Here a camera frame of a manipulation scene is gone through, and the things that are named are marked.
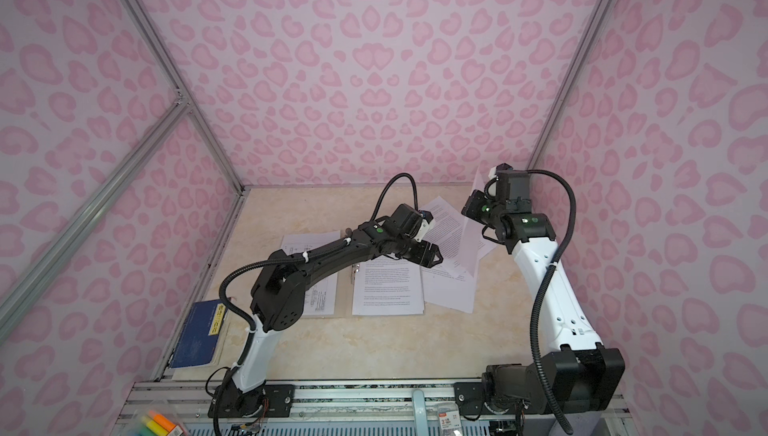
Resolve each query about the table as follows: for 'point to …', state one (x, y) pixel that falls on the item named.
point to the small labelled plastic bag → (449, 419)
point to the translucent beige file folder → (345, 294)
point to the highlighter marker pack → (154, 423)
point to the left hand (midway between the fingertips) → (438, 253)
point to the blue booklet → (200, 334)
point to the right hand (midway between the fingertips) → (468, 198)
